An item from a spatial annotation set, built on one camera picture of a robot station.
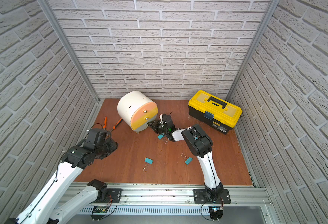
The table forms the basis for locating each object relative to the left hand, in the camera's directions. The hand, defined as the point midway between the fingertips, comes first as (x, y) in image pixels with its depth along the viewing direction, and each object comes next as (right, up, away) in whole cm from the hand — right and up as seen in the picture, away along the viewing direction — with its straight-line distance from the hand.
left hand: (119, 141), depth 74 cm
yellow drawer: (+7, +9, +15) cm, 19 cm away
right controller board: (+51, -36, -4) cm, 63 cm away
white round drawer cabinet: (-1, +22, +15) cm, 26 cm away
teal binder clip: (+21, -1, +21) cm, 29 cm away
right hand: (+13, +8, +23) cm, 28 cm away
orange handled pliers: (-22, +6, +29) cm, 37 cm away
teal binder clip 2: (+39, -14, +12) cm, 43 cm away
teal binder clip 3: (+14, -15, +11) cm, 23 cm away
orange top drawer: (+9, +17, +9) cm, 21 cm away
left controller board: (-10, -37, -3) cm, 38 cm away
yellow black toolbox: (+59, +17, +17) cm, 64 cm away
